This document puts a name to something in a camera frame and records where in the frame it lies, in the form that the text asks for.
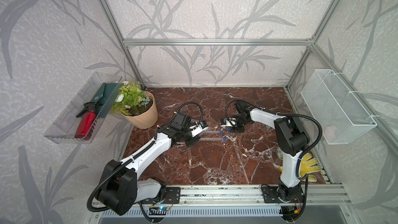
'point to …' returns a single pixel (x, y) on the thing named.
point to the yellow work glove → (304, 168)
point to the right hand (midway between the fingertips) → (231, 125)
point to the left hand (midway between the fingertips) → (198, 135)
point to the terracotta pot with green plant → (136, 105)
